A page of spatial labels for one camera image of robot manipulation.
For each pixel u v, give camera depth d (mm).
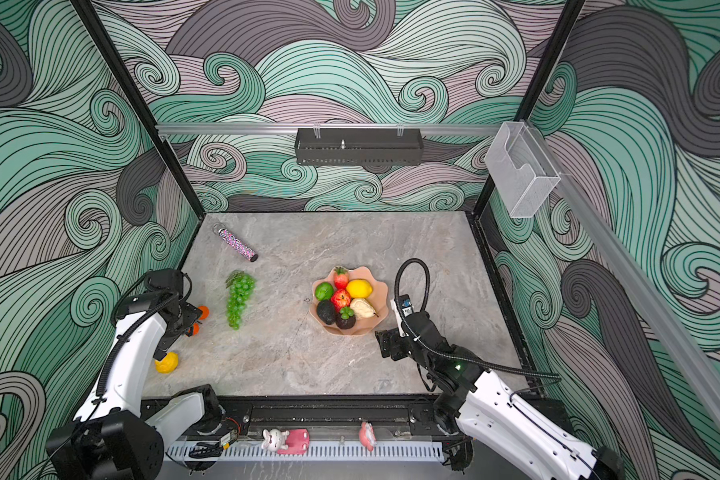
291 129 936
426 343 549
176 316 569
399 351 673
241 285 926
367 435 669
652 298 514
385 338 684
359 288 930
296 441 698
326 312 838
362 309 864
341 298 883
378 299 926
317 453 760
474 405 496
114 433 369
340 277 923
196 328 716
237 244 1067
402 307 673
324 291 893
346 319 835
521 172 778
